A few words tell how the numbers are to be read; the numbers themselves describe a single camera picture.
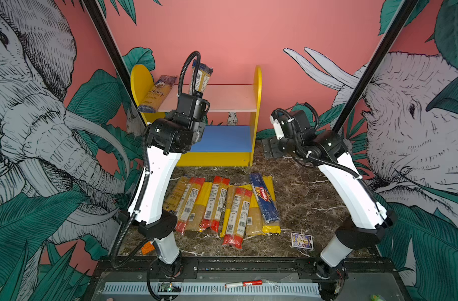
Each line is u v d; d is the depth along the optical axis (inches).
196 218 33.6
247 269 29.8
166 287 27.5
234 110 29.8
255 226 32.8
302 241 31.5
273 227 32.8
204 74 24.6
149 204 16.2
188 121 17.1
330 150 16.2
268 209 33.1
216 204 34.8
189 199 35.5
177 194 36.3
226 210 34.9
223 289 27.6
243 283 27.6
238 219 32.7
